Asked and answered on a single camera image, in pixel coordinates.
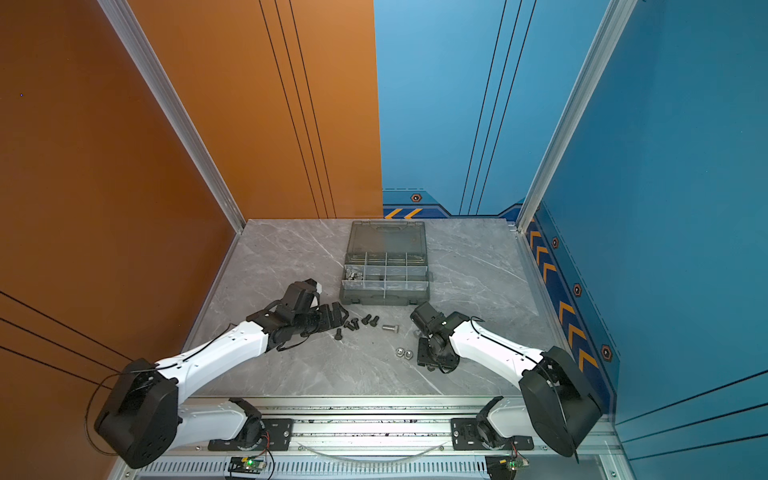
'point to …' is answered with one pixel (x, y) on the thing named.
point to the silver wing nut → (354, 276)
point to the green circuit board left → (242, 464)
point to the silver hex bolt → (391, 328)
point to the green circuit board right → (503, 467)
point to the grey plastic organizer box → (385, 264)
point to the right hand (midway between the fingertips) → (423, 363)
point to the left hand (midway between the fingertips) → (339, 315)
